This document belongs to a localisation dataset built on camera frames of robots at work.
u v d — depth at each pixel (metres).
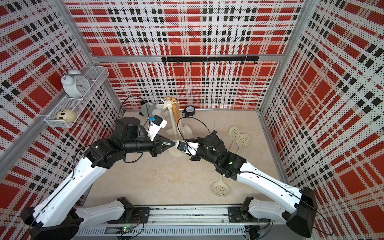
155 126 0.54
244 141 0.99
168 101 0.70
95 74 0.91
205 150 0.52
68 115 0.63
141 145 0.52
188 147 0.54
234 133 1.04
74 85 0.68
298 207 0.39
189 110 1.18
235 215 0.73
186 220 0.73
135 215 0.72
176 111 0.70
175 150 0.55
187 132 0.96
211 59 0.91
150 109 1.10
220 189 0.81
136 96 1.15
